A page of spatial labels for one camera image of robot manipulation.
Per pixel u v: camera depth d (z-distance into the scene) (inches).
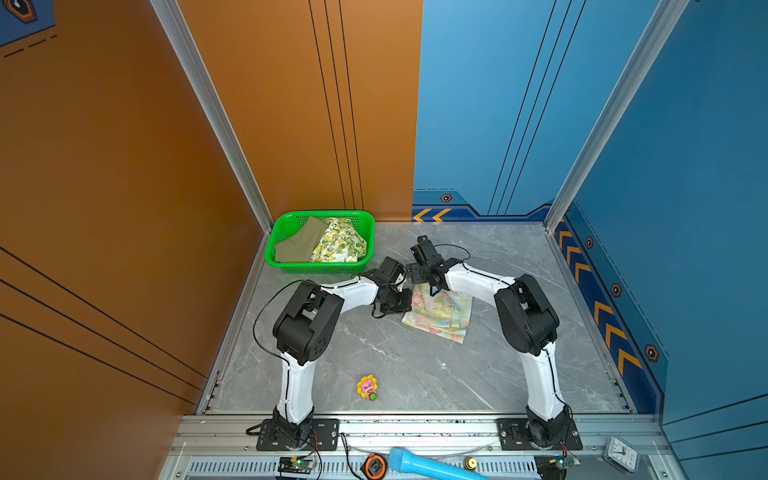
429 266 31.0
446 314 37.0
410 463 26.4
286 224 43.2
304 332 20.6
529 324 21.2
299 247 41.7
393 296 33.2
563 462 27.4
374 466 26.4
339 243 41.5
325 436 29.1
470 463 26.2
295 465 27.7
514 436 28.5
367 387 30.2
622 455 27.3
